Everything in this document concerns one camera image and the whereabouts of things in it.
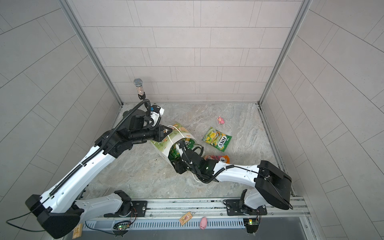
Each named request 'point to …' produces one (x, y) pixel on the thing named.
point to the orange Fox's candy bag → (224, 158)
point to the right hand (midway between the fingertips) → (174, 162)
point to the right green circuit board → (252, 224)
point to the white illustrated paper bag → (164, 147)
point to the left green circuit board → (121, 228)
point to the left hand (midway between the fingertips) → (174, 129)
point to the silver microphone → (138, 83)
